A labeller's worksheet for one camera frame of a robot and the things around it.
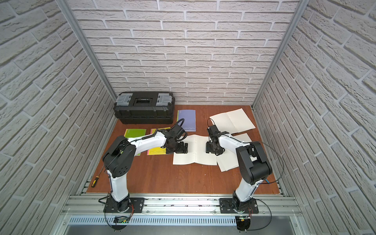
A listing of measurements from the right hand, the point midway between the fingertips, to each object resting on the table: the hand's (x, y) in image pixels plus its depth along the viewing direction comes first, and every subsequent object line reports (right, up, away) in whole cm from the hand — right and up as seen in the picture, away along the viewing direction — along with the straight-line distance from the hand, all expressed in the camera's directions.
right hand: (212, 150), depth 94 cm
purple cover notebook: (-16, +17, +12) cm, 26 cm away
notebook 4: (-34, +1, -7) cm, 34 cm away
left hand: (-18, +1, -3) cm, 19 cm away
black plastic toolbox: (-45, +29, 0) cm, 53 cm away
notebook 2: (+9, -5, -5) cm, 11 cm away
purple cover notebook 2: (-11, 0, -5) cm, 12 cm away
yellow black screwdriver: (-69, -14, -13) cm, 71 cm away
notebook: (+18, +19, +16) cm, 30 cm away
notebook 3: (-55, +11, +7) cm, 57 cm away
